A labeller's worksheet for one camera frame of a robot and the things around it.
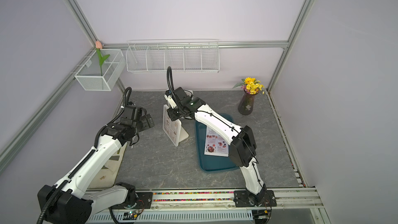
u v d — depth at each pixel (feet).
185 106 1.94
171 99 2.42
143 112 2.07
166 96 2.43
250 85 2.92
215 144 3.00
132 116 1.93
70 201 1.22
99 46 2.93
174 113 2.38
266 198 2.17
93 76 2.52
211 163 2.76
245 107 3.29
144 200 2.41
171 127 2.86
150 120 2.42
